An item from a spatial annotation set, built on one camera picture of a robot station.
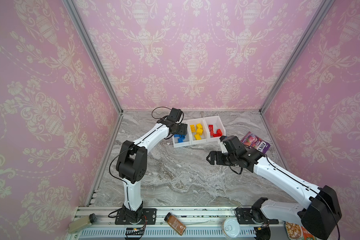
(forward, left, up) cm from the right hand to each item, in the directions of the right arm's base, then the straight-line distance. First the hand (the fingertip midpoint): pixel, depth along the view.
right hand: (213, 158), depth 81 cm
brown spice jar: (-29, +20, -9) cm, 36 cm away
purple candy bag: (+17, -30, -11) cm, 36 cm away
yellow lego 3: (+27, +4, -11) cm, 29 cm away
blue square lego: (+22, +18, -11) cm, 30 cm away
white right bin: (+30, -7, -12) cm, 33 cm away
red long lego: (+28, -4, -10) cm, 30 cm away
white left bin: (+19, +14, -10) cm, 25 cm away
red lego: (+25, -9, -11) cm, 28 cm away
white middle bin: (+33, +7, -8) cm, 35 cm away
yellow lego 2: (+28, +9, -10) cm, 31 cm away
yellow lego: (+31, +4, -10) cm, 33 cm away
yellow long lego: (+22, +6, -11) cm, 25 cm away
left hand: (+21, +17, 0) cm, 27 cm away
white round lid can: (-31, -3, -8) cm, 32 cm away
